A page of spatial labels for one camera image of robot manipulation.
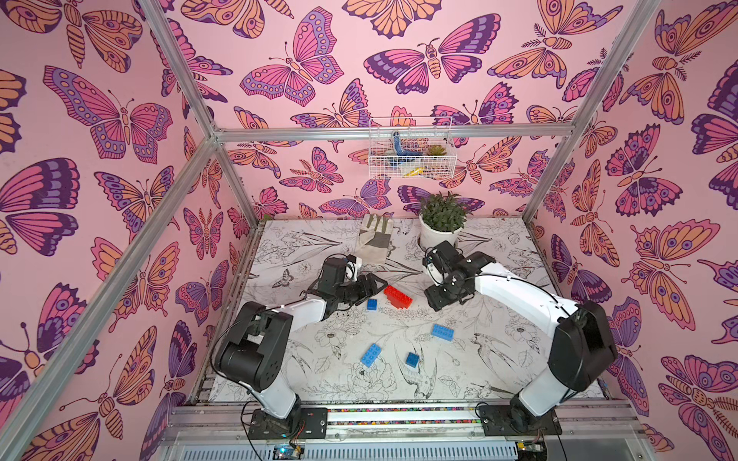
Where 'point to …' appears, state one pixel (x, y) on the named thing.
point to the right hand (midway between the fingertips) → (440, 296)
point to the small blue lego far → (372, 303)
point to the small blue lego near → (412, 359)
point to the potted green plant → (442, 218)
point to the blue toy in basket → (402, 157)
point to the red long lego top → (397, 298)
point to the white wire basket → (412, 147)
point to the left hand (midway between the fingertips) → (384, 286)
